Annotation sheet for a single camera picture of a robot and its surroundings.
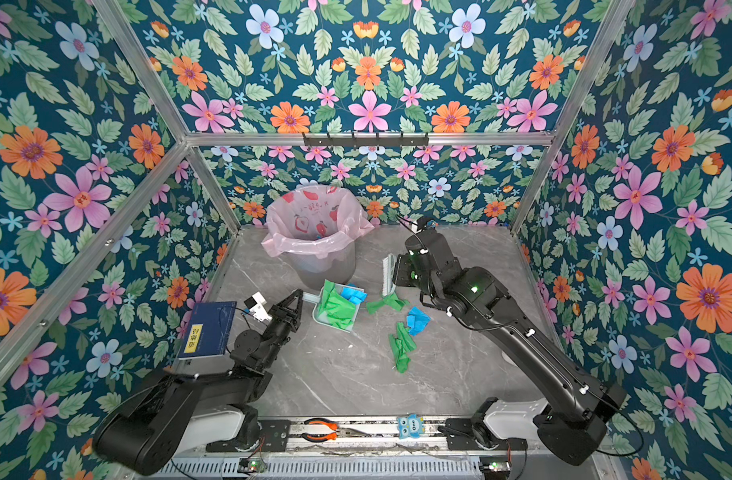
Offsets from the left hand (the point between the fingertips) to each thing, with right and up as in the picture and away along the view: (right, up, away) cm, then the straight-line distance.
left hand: (305, 287), depth 76 cm
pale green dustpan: (+2, -3, +3) cm, 5 cm away
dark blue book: (-34, -15, +15) cm, 40 cm away
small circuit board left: (-10, -42, -6) cm, 43 cm away
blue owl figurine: (+27, -35, -2) cm, 44 cm away
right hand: (+24, +7, -8) cm, 26 cm away
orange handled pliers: (+6, -37, -2) cm, 38 cm away
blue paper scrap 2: (+31, -13, +17) cm, 38 cm away
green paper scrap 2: (+22, -7, +22) cm, 32 cm away
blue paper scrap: (+13, -3, +4) cm, 13 cm away
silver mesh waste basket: (+4, +4, +23) cm, 24 cm away
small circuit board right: (+48, -42, -5) cm, 64 cm away
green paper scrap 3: (+25, -19, +11) cm, 33 cm away
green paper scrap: (+9, -6, +2) cm, 10 cm away
